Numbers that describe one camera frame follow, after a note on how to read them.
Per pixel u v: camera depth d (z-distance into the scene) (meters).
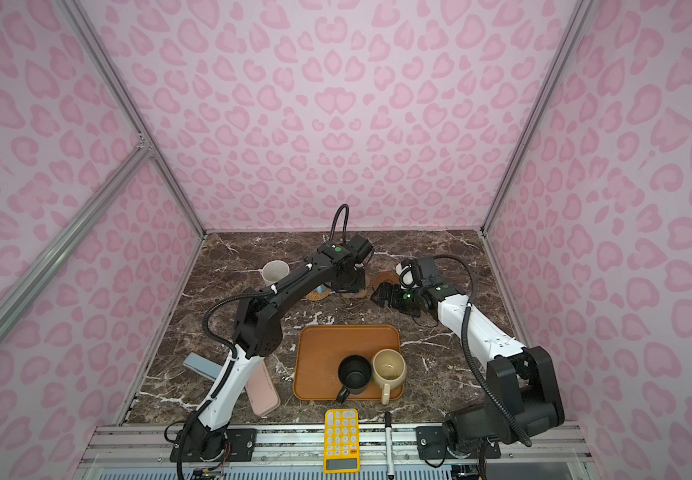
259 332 0.59
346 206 0.84
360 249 0.78
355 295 0.95
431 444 0.73
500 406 0.39
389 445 0.72
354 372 0.82
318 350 0.89
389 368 0.84
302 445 0.75
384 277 1.05
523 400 0.41
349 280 0.83
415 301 0.72
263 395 0.81
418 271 0.69
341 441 0.73
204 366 0.82
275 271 1.00
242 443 0.73
